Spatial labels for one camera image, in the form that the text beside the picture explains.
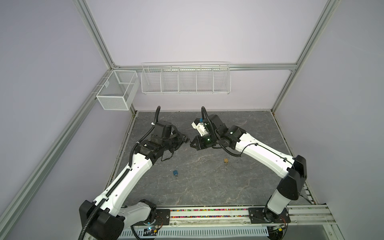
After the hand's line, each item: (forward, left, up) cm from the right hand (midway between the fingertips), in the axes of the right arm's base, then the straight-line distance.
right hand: (190, 146), depth 74 cm
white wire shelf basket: (+48, +4, +8) cm, 49 cm away
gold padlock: (+4, -21, -24) cm, 32 cm away
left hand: (+3, +1, +2) cm, 4 cm away
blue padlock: (-4, +10, -23) cm, 25 cm away
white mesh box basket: (+43, +50, +3) cm, 66 cm away
